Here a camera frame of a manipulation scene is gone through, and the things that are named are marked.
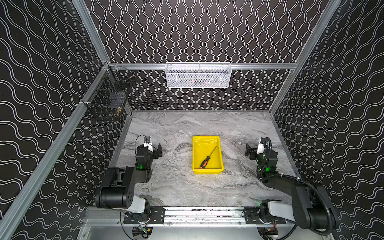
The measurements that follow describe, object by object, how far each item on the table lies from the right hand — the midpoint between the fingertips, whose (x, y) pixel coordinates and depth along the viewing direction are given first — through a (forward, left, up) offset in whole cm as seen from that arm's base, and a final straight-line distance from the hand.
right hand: (258, 145), depth 89 cm
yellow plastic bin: (+4, +33, -9) cm, 34 cm away
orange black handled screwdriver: (-8, +31, -6) cm, 33 cm away
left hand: (0, +61, 0) cm, 61 cm away
